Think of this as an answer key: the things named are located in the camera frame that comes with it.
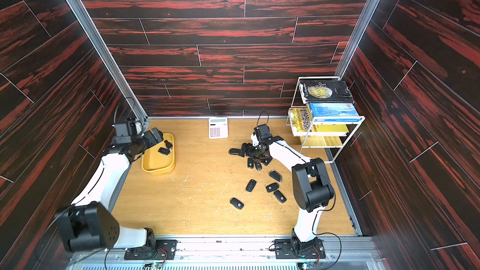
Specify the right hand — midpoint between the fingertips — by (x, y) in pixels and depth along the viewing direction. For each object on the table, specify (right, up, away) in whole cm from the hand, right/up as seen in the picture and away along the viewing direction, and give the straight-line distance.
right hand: (249, 153), depth 95 cm
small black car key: (+10, -5, +4) cm, 12 cm away
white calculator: (-18, +14, +17) cm, 28 cm away
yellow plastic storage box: (-51, -5, +5) cm, 52 cm away
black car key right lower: (+14, -19, -9) cm, 25 cm away
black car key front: (-7, -22, -10) cm, 25 cm away
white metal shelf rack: (+26, +17, -2) cm, 31 cm away
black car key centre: (0, -15, -5) cm, 16 cm away
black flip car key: (-47, +1, +6) cm, 48 cm away
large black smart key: (-8, 0, +12) cm, 14 cm away
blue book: (+34, +20, -19) cm, 44 cm away
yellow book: (+39, +13, -5) cm, 42 cm away
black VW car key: (0, -5, +3) cm, 6 cm away
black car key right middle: (+11, -16, -6) cm, 20 cm away
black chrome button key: (+5, -7, +3) cm, 9 cm away
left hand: (-44, +9, -10) cm, 46 cm away
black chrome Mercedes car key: (-46, +4, +9) cm, 47 cm away
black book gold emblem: (+34, +30, -11) cm, 47 cm away
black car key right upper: (+13, -11, -2) cm, 17 cm away
